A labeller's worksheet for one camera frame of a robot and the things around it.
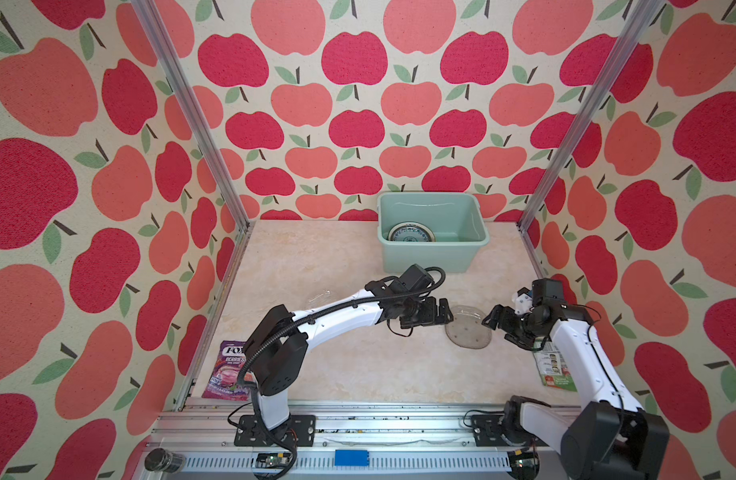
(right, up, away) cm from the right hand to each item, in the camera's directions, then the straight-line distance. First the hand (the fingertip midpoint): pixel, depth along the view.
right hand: (502, 328), depth 82 cm
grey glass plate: (-6, -3, +11) cm, 13 cm away
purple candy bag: (-77, -14, -2) cm, 78 cm away
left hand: (-17, +2, -5) cm, 18 cm away
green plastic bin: (-4, +34, +30) cm, 45 cm away
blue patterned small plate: (-21, +29, +30) cm, 47 cm away
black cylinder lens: (-82, -23, -20) cm, 87 cm away
